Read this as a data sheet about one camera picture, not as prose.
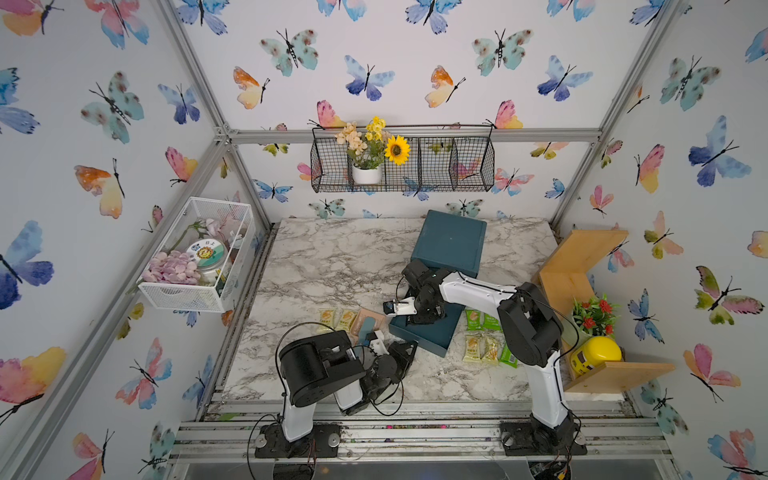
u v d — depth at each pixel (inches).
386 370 26.8
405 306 33.3
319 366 19.7
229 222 31.1
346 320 36.7
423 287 28.6
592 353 27.8
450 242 34.0
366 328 36.1
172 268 23.6
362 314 37.1
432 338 33.6
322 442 29.5
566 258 35.6
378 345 32.5
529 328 20.7
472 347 34.4
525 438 28.9
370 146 33.4
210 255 25.8
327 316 36.8
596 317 29.5
